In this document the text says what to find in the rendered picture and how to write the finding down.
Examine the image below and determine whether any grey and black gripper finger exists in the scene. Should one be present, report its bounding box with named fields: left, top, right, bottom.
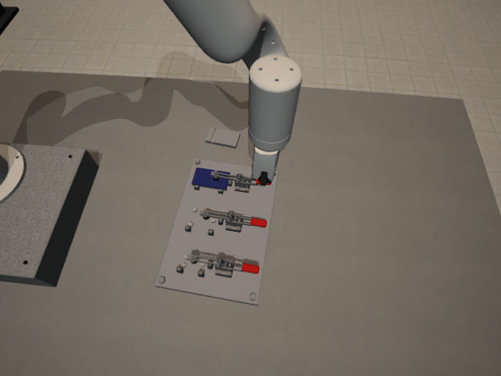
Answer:
left=258, top=172, right=272, bottom=186

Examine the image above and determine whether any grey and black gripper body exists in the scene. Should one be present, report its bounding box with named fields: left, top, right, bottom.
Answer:
left=252, top=145, right=282, bottom=182

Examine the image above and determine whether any grey toggle clamp with red handle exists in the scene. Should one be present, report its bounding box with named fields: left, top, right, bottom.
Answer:
left=187, top=254, right=259, bottom=278

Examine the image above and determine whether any blue plate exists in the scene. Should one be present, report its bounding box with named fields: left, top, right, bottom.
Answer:
left=192, top=168, right=229, bottom=191

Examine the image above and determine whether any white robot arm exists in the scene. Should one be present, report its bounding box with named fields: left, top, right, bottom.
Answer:
left=0, top=0, right=302, bottom=204

